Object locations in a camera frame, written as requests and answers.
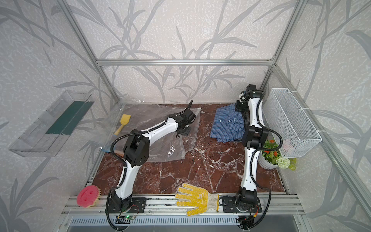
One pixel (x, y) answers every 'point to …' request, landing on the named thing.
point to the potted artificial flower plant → (273, 159)
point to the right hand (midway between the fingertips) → (236, 108)
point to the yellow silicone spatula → (124, 121)
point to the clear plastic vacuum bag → (133, 117)
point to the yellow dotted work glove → (200, 198)
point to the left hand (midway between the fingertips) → (183, 130)
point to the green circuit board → (129, 217)
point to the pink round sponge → (88, 195)
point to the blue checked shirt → (228, 124)
